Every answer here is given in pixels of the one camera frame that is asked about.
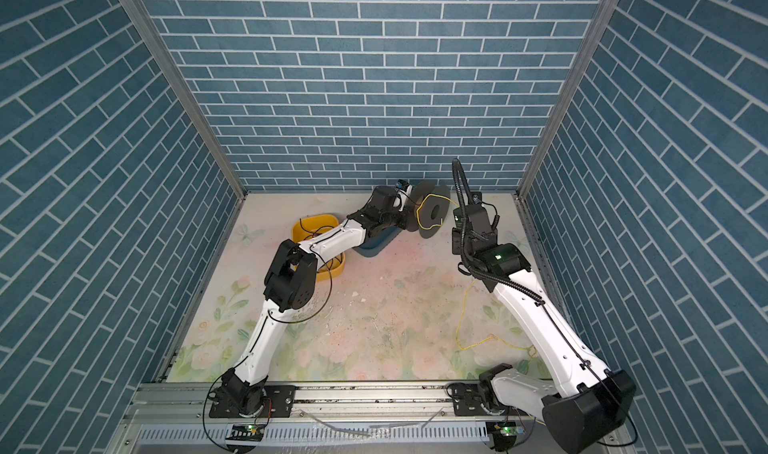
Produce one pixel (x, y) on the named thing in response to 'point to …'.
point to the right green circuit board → (512, 431)
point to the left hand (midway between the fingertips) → (412, 209)
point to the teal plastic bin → (378, 242)
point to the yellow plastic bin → (306, 226)
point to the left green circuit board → (245, 432)
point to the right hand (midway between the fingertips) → (469, 226)
